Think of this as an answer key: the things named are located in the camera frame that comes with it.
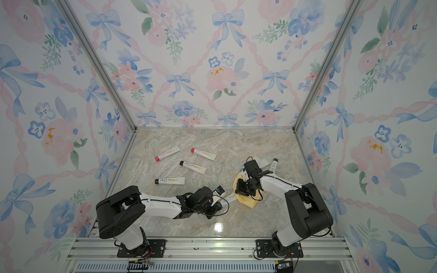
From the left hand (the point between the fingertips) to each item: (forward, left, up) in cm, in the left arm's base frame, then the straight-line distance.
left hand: (221, 205), depth 86 cm
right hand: (+7, -9, 0) cm, 12 cm away
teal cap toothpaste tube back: (+14, -11, +9) cm, 20 cm away
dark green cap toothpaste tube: (+2, -3, +1) cm, 4 cm away
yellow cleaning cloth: (+2, -15, +2) cm, 15 cm away
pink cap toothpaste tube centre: (+32, +11, 0) cm, 34 cm away
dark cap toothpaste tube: (+22, -30, +2) cm, 38 cm away
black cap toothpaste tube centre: (+22, +15, 0) cm, 27 cm away
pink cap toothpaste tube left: (+34, +30, +1) cm, 45 cm away
